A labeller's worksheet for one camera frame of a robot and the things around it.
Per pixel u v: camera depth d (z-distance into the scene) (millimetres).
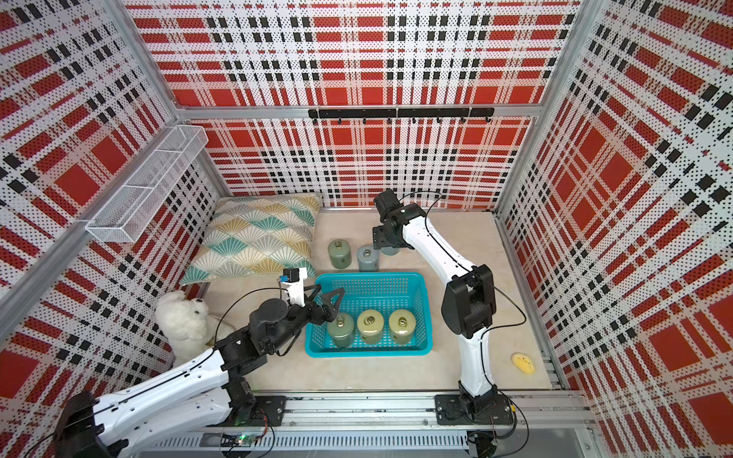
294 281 632
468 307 516
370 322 801
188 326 703
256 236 929
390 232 648
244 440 692
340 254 985
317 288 762
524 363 800
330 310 651
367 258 959
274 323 539
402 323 802
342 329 800
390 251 906
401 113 883
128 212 704
